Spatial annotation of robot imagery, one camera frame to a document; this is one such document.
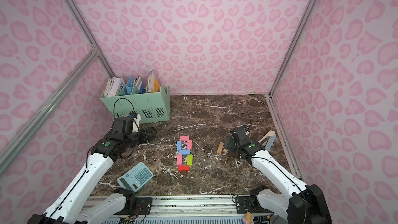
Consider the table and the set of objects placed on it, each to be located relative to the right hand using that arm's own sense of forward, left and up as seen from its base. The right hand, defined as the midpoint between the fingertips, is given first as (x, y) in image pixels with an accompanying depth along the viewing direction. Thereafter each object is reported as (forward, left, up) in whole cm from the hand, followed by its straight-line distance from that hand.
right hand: (232, 144), depth 85 cm
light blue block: (-1, +27, -8) cm, 28 cm away
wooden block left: (-1, +7, -8) cm, 10 cm away
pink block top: (+7, +28, -7) cm, 30 cm away
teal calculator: (-17, +51, -5) cm, 54 cm away
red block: (-11, +27, -8) cm, 30 cm away
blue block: (+2, +31, -7) cm, 32 cm away
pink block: (+2, +25, -7) cm, 26 cm away
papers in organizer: (+28, +68, +17) cm, 76 cm away
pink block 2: (-7, +29, -7) cm, 31 cm away
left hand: (+1, +42, +12) cm, 44 cm away
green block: (-6, +24, -8) cm, 26 cm away
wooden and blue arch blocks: (+6, -22, -6) cm, 24 cm away
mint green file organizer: (+21, +47, +7) cm, 52 cm away
